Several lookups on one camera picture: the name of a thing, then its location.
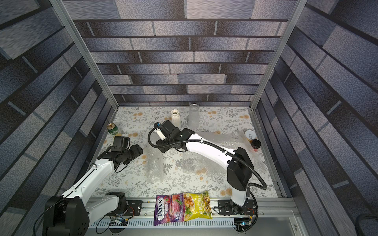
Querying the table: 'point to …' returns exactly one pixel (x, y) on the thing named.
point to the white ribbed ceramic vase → (175, 118)
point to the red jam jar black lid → (256, 144)
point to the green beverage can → (112, 129)
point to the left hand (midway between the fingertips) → (139, 150)
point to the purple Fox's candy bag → (169, 208)
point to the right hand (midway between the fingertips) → (160, 142)
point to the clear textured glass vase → (194, 116)
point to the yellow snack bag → (197, 205)
